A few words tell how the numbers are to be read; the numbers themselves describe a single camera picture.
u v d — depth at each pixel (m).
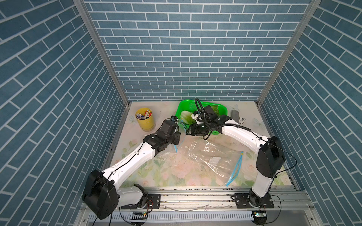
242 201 0.74
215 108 1.04
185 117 1.01
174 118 0.72
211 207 0.73
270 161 0.47
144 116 0.97
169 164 0.87
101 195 0.39
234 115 1.09
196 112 0.78
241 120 1.08
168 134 0.62
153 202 0.73
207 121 0.65
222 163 0.87
